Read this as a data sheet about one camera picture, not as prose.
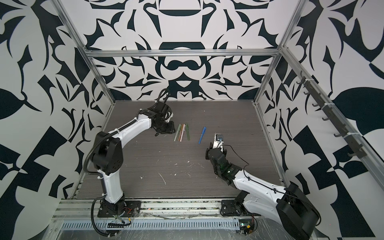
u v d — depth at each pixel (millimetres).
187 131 1022
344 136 510
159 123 771
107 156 498
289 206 411
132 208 728
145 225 776
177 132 998
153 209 757
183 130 1022
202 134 1014
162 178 847
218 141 709
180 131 1020
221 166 617
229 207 743
